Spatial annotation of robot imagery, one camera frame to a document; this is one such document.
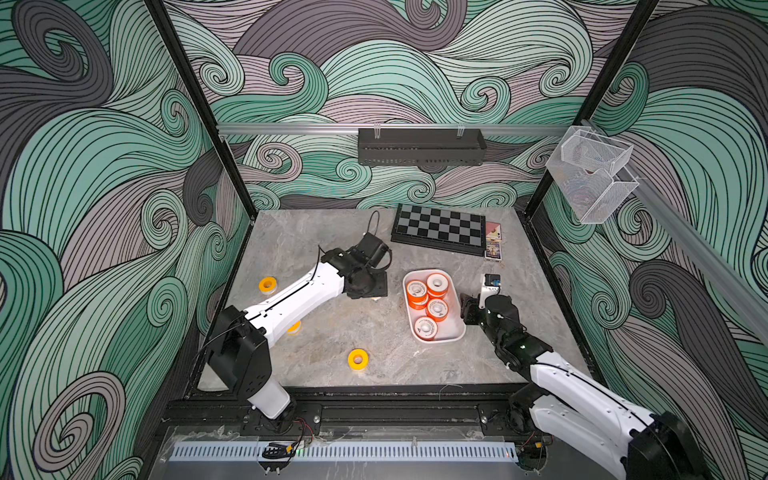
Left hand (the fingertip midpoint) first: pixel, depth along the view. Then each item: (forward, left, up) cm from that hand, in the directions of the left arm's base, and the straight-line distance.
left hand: (380, 286), depth 81 cm
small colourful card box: (+24, -42, -13) cm, 50 cm away
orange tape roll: (+8, -19, -11) cm, 23 cm away
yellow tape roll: (-7, +26, -14) cm, 30 cm away
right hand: (0, -27, -4) cm, 27 cm away
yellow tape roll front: (-15, +6, -15) cm, 22 cm away
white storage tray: (-6, -23, -15) cm, 28 cm away
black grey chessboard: (+32, -23, -11) cm, 41 cm away
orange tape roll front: (+3, -12, -10) cm, 16 cm away
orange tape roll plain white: (0, -18, -14) cm, 23 cm away
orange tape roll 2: (-6, -14, -14) cm, 21 cm away
